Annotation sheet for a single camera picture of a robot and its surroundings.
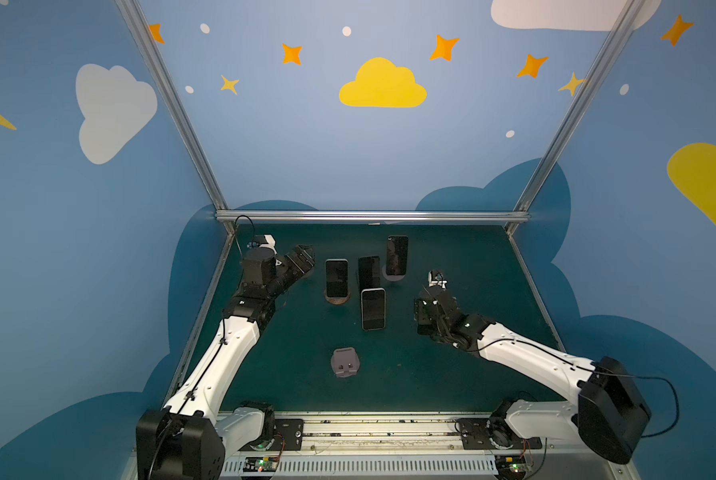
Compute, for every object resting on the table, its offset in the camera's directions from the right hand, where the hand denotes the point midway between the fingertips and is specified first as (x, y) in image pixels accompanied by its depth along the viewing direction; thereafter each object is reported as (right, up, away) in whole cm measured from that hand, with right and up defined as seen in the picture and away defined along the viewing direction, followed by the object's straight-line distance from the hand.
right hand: (430, 296), depth 85 cm
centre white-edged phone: (-17, -4, +3) cm, 17 cm away
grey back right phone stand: (-10, +4, +19) cm, 22 cm away
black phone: (-17, +5, +22) cm, 28 cm away
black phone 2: (-8, +12, +13) cm, 20 cm away
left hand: (-34, +12, -7) cm, 37 cm away
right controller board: (+16, -40, -14) cm, 45 cm away
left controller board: (-45, -39, -15) cm, 61 cm away
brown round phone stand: (-28, -3, +13) cm, 31 cm away
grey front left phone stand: (-25, -18, -4) cm, 31 cm away
